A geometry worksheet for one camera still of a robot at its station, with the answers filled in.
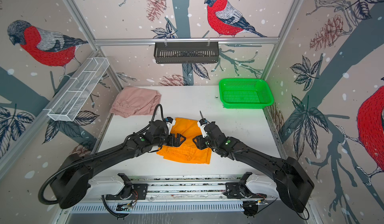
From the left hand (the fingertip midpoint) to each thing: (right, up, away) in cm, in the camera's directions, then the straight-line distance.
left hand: (180, 138), depth 80 cm
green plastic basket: (+48, +26, +37) cm, 67 cm away
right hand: (+8, -1, +1) cm, 8 cm away
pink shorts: (-40, +20, +29) cm, 54 cm away
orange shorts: (+5, -8, +3) cm, 10 cm away
